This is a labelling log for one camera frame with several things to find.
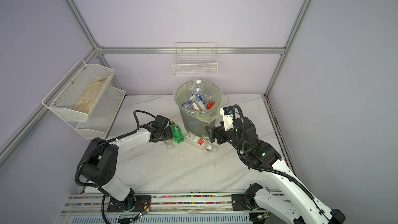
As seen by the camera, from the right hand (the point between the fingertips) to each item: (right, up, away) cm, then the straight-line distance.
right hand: (212, 124), depth 66 cm
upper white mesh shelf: (-68, +13, +9) cm, 69 cm away
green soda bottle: (-19, -10, +27) cm, 34 cm away
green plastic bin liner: (-15, +17, +22) cm, 32 cm away
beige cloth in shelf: (-63, +11, +10) cm, 65 cm away
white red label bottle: (-6, -13, +22) cm, 26 cm away
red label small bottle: (0, +9, +20) cm, 22 cm away
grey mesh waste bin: (-9, -2, +23) cm, 25 cm away
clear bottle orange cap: (-5, +9, +21) cm, 24 cm away
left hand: (-27, -9, +27) cm, 39 cm away
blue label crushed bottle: (-12, +9, +16) cm, 22 cm away
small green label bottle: (-24, -14, +25) cm, 37 cm away
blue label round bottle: (-7, +18, +25) cm, 31 cm away
